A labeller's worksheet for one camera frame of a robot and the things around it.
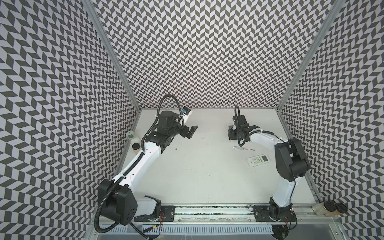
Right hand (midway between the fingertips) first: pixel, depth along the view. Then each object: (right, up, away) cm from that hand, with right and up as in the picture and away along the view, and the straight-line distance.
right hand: (232, 136), depth 98 cm
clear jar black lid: (+36, -31, -28) cm, 55 cm away
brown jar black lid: (+46, -31, -27) cm, 62 cm away
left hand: (-27, +10, -19) cm, 34 cm away
